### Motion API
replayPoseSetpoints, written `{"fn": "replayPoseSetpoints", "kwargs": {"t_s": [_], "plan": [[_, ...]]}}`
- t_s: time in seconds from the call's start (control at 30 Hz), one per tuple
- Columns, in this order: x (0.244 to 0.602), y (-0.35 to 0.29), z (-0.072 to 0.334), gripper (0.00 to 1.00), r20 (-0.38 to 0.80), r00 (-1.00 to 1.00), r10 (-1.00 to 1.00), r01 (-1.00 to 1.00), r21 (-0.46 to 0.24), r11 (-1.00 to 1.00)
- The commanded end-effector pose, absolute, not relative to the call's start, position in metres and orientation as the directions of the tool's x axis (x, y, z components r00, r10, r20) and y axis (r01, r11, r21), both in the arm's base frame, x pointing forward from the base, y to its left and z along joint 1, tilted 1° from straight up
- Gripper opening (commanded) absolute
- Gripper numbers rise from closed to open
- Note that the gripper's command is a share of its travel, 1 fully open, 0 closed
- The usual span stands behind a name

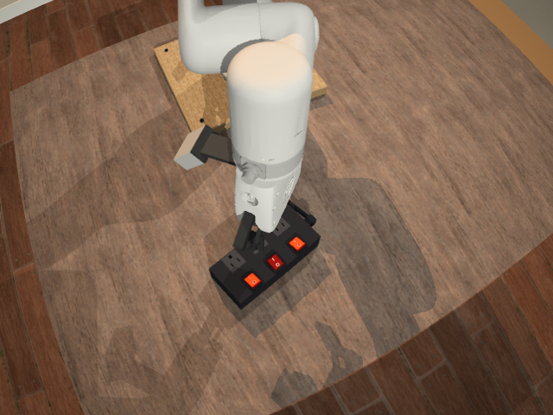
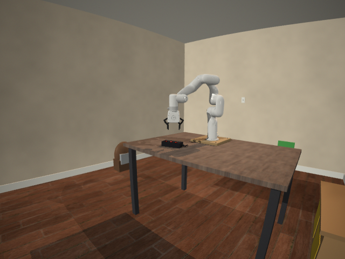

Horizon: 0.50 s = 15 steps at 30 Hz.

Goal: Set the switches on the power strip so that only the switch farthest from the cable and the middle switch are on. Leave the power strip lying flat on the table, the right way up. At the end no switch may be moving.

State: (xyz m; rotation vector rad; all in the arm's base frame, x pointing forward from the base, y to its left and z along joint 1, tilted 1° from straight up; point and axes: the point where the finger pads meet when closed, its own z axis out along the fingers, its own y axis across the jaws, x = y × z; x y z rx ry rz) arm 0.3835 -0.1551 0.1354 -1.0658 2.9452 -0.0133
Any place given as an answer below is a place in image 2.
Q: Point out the black power strip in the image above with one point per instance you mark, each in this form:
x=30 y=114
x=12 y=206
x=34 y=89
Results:
x=174 y=144

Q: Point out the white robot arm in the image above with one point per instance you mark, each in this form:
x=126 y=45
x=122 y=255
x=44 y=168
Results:
x=214 y=99

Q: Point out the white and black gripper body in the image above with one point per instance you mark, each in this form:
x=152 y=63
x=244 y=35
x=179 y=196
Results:
x=173 y=116

